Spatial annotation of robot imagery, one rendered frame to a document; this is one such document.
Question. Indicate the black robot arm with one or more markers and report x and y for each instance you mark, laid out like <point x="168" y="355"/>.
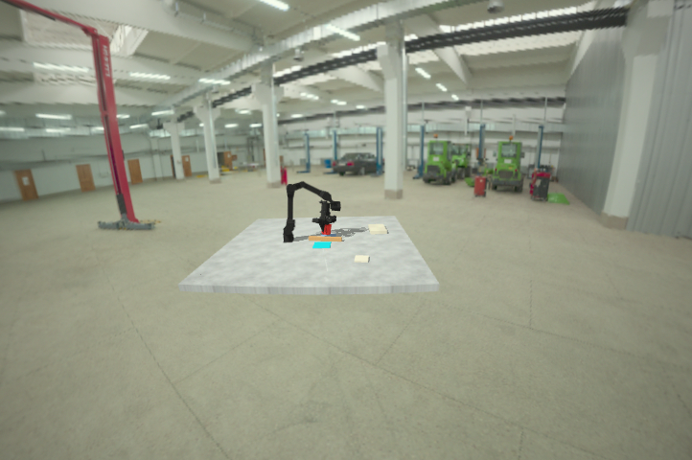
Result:
<point x="291" y="188"/>

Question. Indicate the beige flat rectangular board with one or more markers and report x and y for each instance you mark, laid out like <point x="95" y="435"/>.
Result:
<point x="377" y="229"/>

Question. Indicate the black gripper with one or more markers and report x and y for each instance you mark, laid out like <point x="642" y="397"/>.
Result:
<point x="321" y="220"/>

